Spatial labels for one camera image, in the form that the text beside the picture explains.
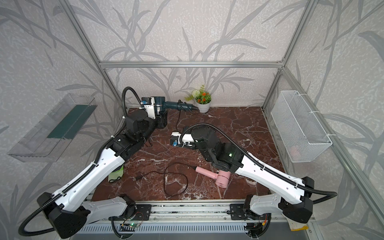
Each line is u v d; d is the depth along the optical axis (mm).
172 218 725
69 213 389
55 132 657
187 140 528
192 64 958
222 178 799
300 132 630
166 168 871
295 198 379
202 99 1054
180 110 671
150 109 594
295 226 691
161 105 667
